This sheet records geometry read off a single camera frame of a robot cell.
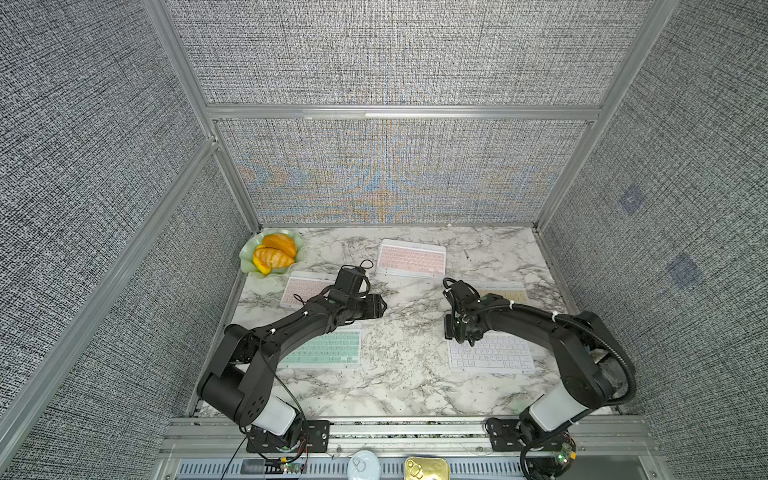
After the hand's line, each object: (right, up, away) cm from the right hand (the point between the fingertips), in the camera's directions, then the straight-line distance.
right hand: (450, 327), depth 92 cm
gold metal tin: (-11, -25, -25) cm, 37 cm away
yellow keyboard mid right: (+22, +10, +9) cm, 26 cm away
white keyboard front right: (+11, -6, -5) cm, 14 cm away
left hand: (-20, +8, -4) cm, 22 cm away
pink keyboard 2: (-11, +21, +15) cm, 28 cm away
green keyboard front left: (-34, -5, -4) cm, 35 cm away
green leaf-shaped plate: (-69, +23, +15) cm, 75 cm away
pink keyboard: (-48, +12, +11) cm, 51 cm away
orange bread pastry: (-57, +24, +11) cm, 63 cm away
